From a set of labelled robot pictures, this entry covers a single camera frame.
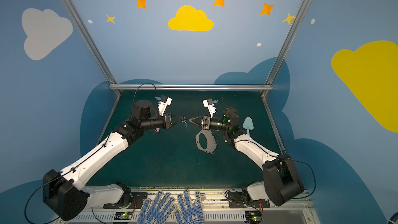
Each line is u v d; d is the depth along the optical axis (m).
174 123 0.70
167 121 0.64
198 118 0.70
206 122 0.67
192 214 0.70
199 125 0.70
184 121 0.72
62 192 0.38
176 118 0.69
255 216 0.72
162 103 0.66
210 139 0.98
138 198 0.75
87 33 0.86
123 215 0.71
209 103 0.70
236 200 0.74
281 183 0.43
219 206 0.74
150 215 0.70
